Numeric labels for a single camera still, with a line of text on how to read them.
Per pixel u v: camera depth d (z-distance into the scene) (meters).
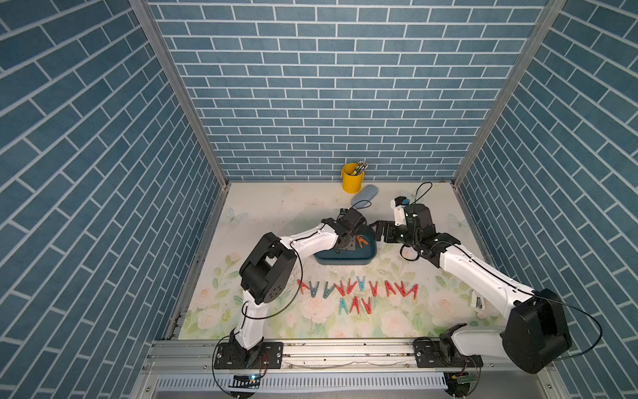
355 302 0.84
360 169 1.05
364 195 1.15
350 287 0.87
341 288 0.87
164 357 0.76
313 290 0.87
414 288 0.87
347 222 0.74
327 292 0.87
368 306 0.83
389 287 0.88
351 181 1.14
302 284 0.89
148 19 0.71
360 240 0.99
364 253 0.98
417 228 0.63
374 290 0.87
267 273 0.51
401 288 0.87
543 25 0.73
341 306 0.84
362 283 0.89
